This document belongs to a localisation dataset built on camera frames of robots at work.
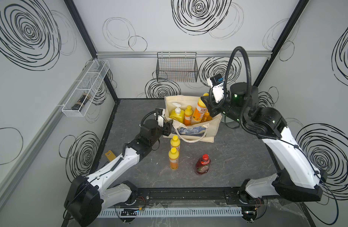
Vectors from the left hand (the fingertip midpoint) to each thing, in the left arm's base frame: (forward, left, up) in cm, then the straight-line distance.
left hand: (168, 119), depth 78 cm
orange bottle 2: (-12, -4, -4) cm, 13 cm away
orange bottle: (+9, -11, -4) cm, 15 cm away
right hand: (-5, -17, +24) cm, 29 cm away
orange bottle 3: (-19, -3, -5) cm, 20 cm away
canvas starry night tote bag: (0, -17, -12) cm, 21 cm away
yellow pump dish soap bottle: (+7, -5, -3) cm, 9 cm away
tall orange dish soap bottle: (+7, -23, -6) cm, 25 cm away
